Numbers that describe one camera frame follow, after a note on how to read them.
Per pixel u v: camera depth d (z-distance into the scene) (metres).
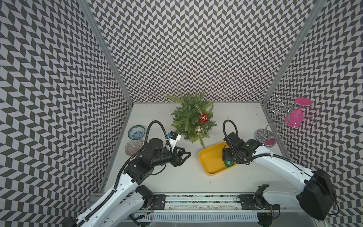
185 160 0.63
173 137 0.62
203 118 0.69
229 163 0.81
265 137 0.94
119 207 0.53
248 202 0.73
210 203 0.74
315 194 0.38
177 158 0.59
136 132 0.99
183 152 0.68
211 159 0.91
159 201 0.73
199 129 0.75
